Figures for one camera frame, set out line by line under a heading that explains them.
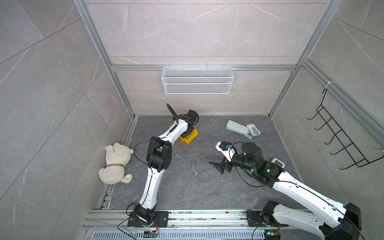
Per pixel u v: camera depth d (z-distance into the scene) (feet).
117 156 2.82
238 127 3.62
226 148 1.91
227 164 2.02
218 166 2.01
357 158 2.00
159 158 1.95
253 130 3.62
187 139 3.25
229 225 2.39
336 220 1.28
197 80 3.30
